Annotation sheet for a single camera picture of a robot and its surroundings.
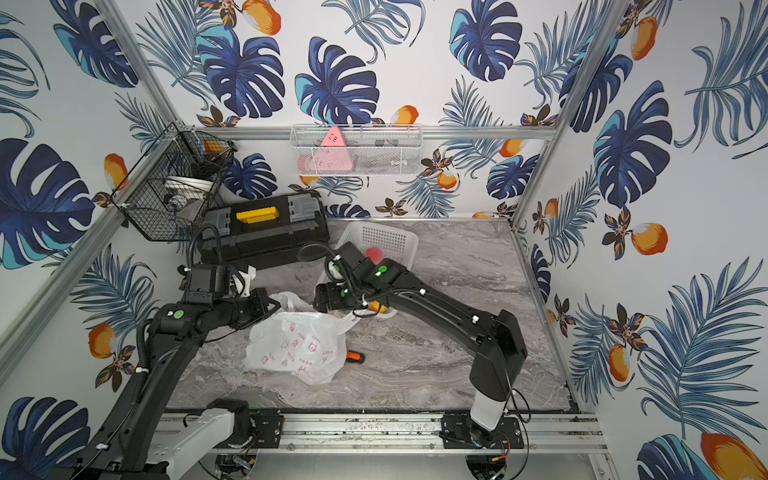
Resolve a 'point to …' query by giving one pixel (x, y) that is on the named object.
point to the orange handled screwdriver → (352, 356)
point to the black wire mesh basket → (167, 192)
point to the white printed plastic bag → (305, 342)
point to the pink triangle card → (333, 153)
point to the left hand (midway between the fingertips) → (278, 299)
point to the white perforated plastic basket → (396, 242)
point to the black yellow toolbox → (262, 232)
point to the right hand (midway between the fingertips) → (327, 301)
